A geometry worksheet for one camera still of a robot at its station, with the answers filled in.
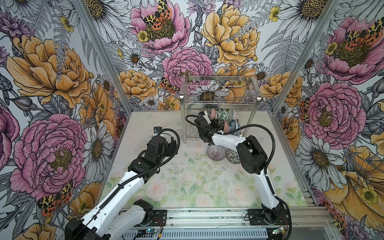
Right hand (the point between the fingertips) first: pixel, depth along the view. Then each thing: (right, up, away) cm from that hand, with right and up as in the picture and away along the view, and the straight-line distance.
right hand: (218, 123), depth 99 cm
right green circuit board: (+25, -51, -27) cm, 63 cm away
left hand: (-30, -12, -20) cm, 38 cm away
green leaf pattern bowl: (+4, +7, +10) cm, 13 cm away
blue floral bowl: (+11, -2, +6) cm, 12 cm away
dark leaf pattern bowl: (+5, -4, -2) cm, 7 cm away
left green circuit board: (-38, -52, -27) cm, 70 cm away
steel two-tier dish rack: (-12, +23, +15) cm, 30 cm away
